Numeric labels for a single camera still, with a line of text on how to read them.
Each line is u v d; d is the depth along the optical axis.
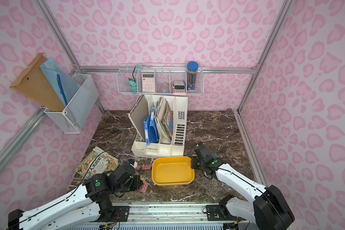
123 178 0.56
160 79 1.00
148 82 0.95
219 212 0.65
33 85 0.69
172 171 0.87
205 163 0.64
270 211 0.39
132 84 0.90
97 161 0.92
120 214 0.73
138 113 0.89
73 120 0.76
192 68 0.84
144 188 0.75
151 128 0.84
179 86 0.88
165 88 0.94
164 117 0.86
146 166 0.88
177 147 0.92
